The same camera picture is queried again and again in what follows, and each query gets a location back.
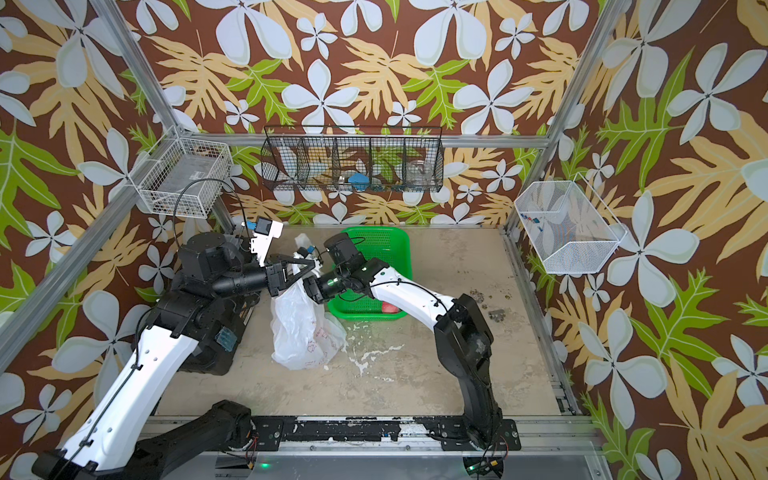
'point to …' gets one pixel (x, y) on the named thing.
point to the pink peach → (389, 308)
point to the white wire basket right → (570, 228)
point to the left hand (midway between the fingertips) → (314, 263)
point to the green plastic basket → (393, 245)
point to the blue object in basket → (360, 181)
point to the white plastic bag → (303, 335)
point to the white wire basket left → (183, 176)
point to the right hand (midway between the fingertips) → (291, 303)
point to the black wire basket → (354, 159)
